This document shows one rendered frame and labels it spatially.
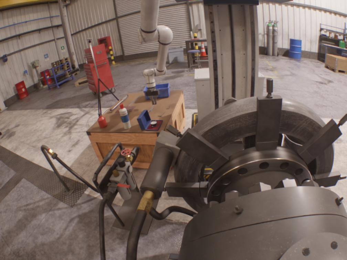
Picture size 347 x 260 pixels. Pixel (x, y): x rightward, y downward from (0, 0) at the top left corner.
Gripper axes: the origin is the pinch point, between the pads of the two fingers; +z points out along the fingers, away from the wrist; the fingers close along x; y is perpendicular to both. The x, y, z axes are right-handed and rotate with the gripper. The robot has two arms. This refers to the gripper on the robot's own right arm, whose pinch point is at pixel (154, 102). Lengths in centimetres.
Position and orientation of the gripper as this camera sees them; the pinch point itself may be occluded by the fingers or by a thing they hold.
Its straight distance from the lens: 182.1
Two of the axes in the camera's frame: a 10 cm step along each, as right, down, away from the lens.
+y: 1.6, -5.4, 8.3
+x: -9.8, 0.2, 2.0
